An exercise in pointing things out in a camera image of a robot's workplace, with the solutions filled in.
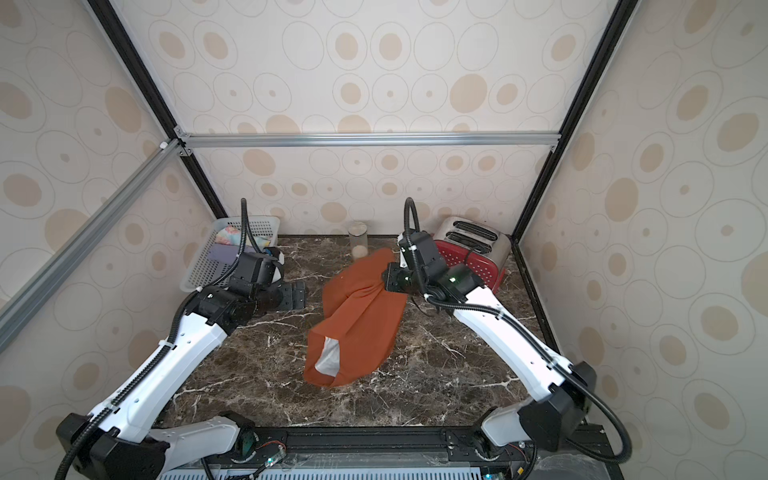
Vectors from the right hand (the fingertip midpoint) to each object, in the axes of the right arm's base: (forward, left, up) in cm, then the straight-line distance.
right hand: (396, 272), depth 75 cm
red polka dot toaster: (+23, -22, -12) cm, 34 cm away
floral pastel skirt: (+29, +62, -16) cm, 70 cm away
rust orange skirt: (-10, +9, -7) cm, 15 cm away
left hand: (-4, +24, -3) cm, 25 cm away
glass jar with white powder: (+26, +15, -14) cm, 34 cm away
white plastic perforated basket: (+12, +67, -18) cm, 71 cm away
